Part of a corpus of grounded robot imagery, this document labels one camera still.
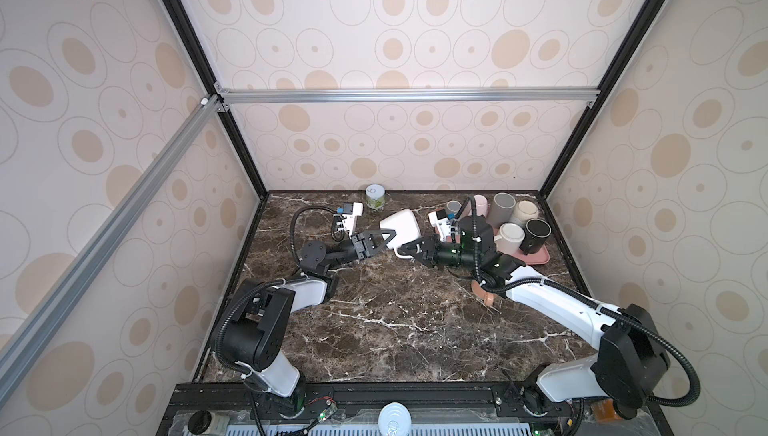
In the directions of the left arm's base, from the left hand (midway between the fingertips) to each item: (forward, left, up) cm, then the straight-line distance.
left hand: (401, 242), depth 70 cm
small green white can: (+38, +9, -25) cm, 46 cm away
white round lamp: (-33, +1, -22) cm, 39 cm away
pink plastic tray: (+14, -48, -29) cm, 58 cm away
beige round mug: (+27, -44, -21) cm, 56 cm away
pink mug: (+29, -29, -20) cm, 45 cm away
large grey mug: (+28, -35, -20) cm, 49 cm away
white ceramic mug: (+5, -1, -1) cm, 6 cm away
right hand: (+1, -1, -5) cm, 5 cm away
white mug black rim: (+17, -36, -22) cm, 46 cm away
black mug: (+18, -45, -21) cm, 53 cm away
